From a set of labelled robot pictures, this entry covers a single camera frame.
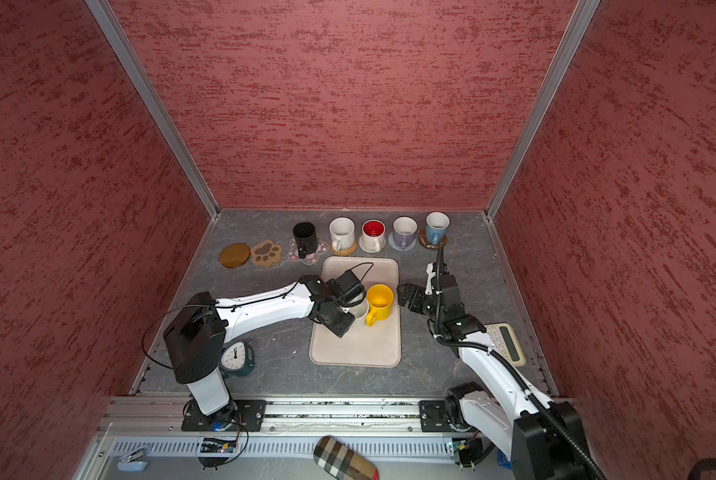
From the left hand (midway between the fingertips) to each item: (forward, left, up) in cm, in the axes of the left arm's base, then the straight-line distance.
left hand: (338, 328), depth 84 cm
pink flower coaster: (+28, +13, -5) cm, 32 cm away
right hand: (+8, -20, +6) cm, 22 cm away
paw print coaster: (+30, +29, -4) cm, 42 cm away
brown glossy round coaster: (+35, -31, -4) cm, 47 cm away
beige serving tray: (-4, -7, -4) cm, 9 cm away
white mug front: (+4, -6, +4) cm, 9 cm away
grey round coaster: (+34, -19, -5) cm, 39 cm away
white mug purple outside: (+39, -22, -1) cm, 44 cm away
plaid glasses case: (-31, -3, -1) cm, 31 cm away
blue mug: (+36, -32, +5) cm, 49 cm away
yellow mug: (+10, -12, -1) cm, 16 cm away
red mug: (+34, -10, +1) cm, 36 cm away
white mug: (+35, +1, +2) cm, 35 cm away
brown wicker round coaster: (+31, 0, -4) cm, 31 cm away
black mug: (+31, +13, +4) cm, 34 cm away
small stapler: (-31, +45, -3) cm, 55 cm away
